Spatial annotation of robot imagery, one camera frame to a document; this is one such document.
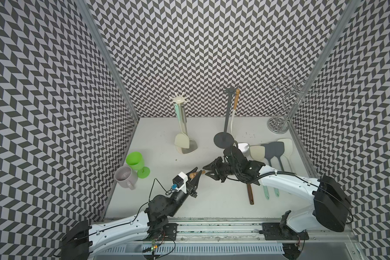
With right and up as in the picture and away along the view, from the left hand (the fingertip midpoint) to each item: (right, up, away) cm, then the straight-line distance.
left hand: (198, 170), depth 67 cm
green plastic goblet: (-39, -2, +30) cm, 50 cm away
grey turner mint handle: (+42, +2, +30) cm, 52 cm away
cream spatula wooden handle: (+54, +5, +31) cm, 63 cm away
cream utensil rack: (-5, +7, +32) cm, 33 cm away
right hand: (+2, -3, +8) cm, 9 cm away
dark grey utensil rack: (+16, +11, +38) cm, 43 cm away
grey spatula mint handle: (+48, +6, +32) cm, 58 cm away
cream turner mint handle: (+35, +3, +30) cm, 46 cm away
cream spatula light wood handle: (+19, +31, +14) cm, 39 cm away
